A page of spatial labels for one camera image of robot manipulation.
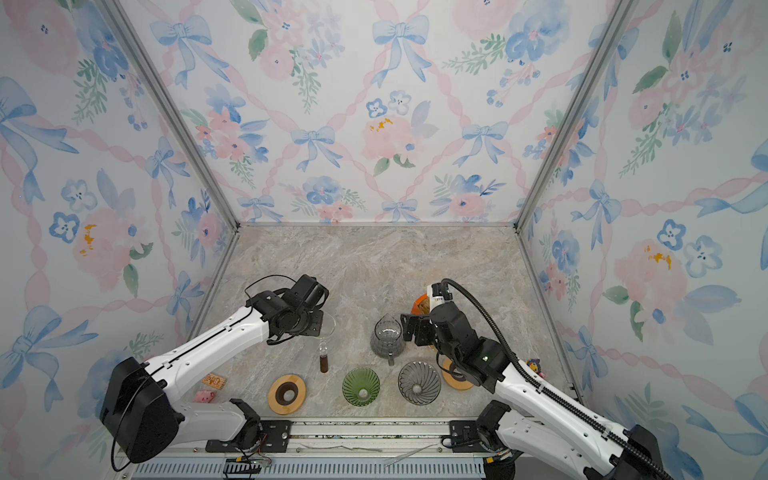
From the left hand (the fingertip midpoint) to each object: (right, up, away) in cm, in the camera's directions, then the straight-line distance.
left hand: (314, 321), depth 82 cm
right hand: (+27, +3, -5) cm, 28 cm away
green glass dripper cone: (+13, -17, -2) cm, 21 cm away
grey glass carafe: (+20, -5, -1) cm, 21 cm away
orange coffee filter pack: (+30, +3, +5) cm, 31 cm away
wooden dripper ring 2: (+38, -16, -1) cm, 41 cm away
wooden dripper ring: (-3, -20, -4) cm, 21 cm away
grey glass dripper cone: (+29, -16, -2) cm, 33 cm away
